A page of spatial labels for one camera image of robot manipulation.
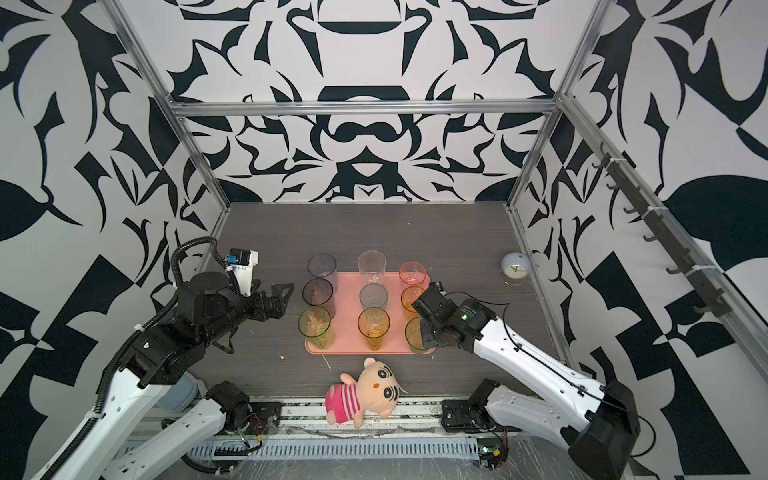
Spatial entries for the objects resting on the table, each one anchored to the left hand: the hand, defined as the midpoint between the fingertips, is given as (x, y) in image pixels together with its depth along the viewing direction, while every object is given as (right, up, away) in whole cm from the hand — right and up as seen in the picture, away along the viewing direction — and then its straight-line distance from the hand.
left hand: (275, 278), depth 67 cm
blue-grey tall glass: (+7, +1, +19) cm, 20 cm away
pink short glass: (+34, -3, +29) cm, 44 cm away
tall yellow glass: (+21, -14, +14) cm, 29 cm away
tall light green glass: (+6, -14, +12) cm, 19 cm away
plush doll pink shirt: (+22, -27, +4) cm, 35 cm away
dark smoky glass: (+5, -7, +22) cm, 23 cm away
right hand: (+36, -15, +10) cm, 41 cm away
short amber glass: (+31, -8, +19) cm, 37 cm away
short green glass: (+31, -14, +2) cm, 34 cm away
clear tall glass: (+20, 0, +26) cm, 33 cm away
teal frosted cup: (+21, -7, +14) cm, 26 cm away
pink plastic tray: (+13, -21, +21) cm, 33 cm away
